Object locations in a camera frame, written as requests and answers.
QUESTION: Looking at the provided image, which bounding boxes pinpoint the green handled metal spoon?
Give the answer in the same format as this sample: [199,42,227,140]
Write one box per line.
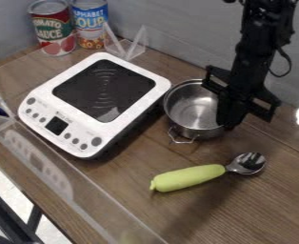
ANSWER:
[150,152,266,193]

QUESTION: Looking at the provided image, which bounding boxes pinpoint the white and black stove top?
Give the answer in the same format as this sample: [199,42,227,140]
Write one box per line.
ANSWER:
[18,52,172,158]

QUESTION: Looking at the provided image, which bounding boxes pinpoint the clear acrylic front panel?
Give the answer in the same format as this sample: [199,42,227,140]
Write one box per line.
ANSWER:
[0,75,170,244]

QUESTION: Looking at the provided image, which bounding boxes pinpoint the black table leg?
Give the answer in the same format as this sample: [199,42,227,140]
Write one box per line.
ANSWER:
[0,196,44,244]

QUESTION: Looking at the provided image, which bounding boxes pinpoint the clear acrylic bracket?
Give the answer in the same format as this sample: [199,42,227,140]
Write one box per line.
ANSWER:
[103,24,150,61]

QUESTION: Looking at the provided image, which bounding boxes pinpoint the black cable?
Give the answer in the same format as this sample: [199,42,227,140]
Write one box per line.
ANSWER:
[267,44,294,78]

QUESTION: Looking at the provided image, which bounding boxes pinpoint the silver pot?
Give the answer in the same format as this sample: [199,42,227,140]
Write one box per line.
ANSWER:
[164,79,226,144]

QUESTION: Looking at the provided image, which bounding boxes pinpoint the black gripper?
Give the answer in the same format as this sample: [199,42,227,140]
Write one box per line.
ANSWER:
[203,45,282,130]

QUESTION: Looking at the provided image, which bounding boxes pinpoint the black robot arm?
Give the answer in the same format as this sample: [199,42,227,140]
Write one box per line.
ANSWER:
[203,0,299,130]

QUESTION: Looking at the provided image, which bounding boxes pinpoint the tomato sauce can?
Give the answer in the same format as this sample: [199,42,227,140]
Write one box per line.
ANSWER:
[28,0,76,56]

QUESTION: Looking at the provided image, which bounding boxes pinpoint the alphabet soup can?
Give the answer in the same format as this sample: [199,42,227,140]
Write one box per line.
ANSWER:
[71,0,108,50]

